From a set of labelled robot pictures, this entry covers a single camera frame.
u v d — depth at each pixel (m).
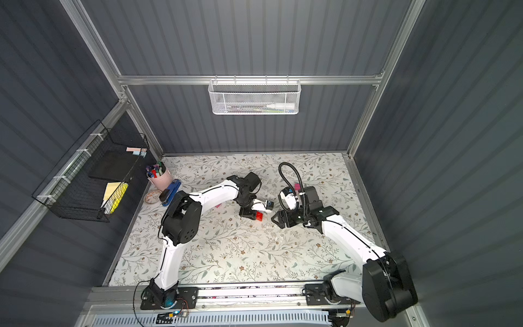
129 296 0.77
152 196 1.02
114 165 0.75
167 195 1.01
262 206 0.84
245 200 0.82
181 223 0.57
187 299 0.73
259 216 0.93
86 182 0.72
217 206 0.65
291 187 0.74
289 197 0.76
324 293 0.73
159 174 0.96
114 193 0.63
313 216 0.62
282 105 0.92
